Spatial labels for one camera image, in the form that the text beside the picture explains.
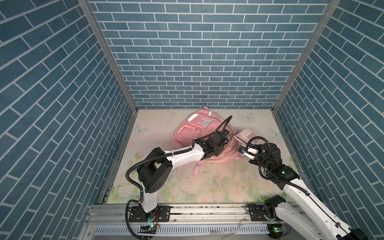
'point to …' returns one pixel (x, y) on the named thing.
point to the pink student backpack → (197, 123)
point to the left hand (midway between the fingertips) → (217, 143)
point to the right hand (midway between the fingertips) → (251, 142)
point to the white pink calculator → (245, 136)
